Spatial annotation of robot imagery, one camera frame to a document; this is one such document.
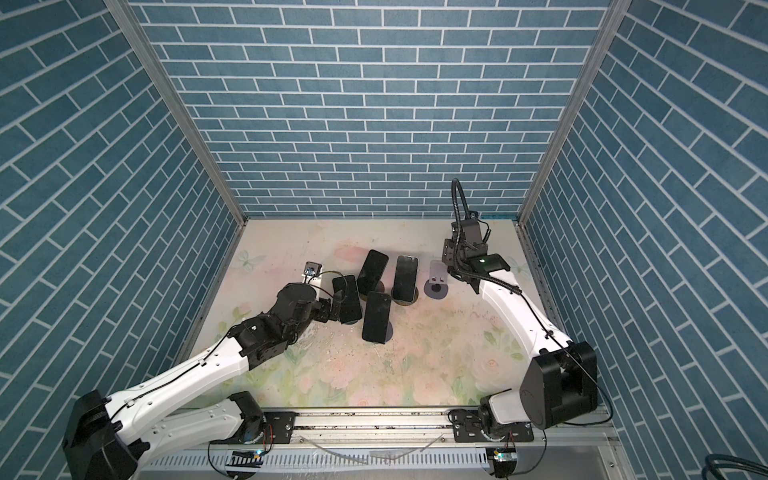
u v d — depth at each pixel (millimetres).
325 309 691
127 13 706
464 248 619
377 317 848
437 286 980
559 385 410
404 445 722
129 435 408
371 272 977
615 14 709
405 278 932
